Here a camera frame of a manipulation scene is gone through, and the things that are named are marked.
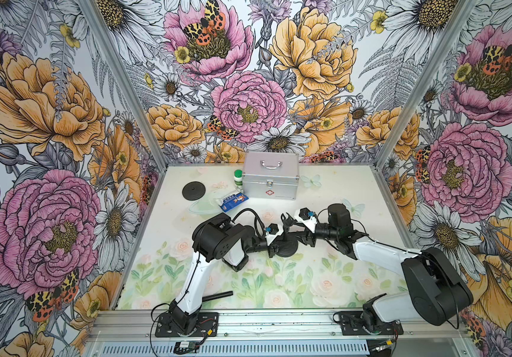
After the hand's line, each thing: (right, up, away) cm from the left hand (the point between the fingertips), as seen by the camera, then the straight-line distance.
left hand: (290, 242), depth 91 cm
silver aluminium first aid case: (-8, +28, +8) cm, 30 cm away
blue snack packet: (-25, +16, +11) cm, 32 cm away
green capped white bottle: (-22, +26, +13) cm, 37 cm away
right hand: (0, +6, -7) cm, 9 cm away
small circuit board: (-37, -29, -19) cm, 51 cm away
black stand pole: (-28, -16, -12) cm, 35 cm away
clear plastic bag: (-37, +13, +14) cm, 42 cm away
